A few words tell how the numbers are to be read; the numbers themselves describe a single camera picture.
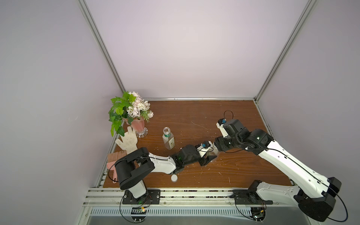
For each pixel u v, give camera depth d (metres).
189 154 0.63
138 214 0.72
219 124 0.65
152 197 0.73
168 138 0.83
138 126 0.86
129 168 0.46
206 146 0.68
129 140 0.95
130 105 0.79
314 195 0.38
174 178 0.79
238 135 0.51
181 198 0.74
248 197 0.65
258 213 0.70
